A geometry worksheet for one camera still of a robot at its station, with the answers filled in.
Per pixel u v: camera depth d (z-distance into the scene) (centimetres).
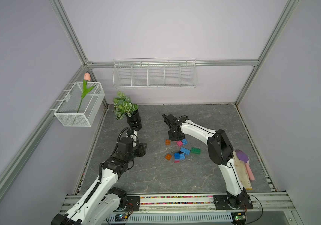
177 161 89
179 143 95
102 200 47
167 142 96
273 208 74
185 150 92
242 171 83
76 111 76
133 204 74
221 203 74
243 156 89
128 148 61
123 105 83
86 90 81
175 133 83
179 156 85
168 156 89
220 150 56
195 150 92
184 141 96
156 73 99
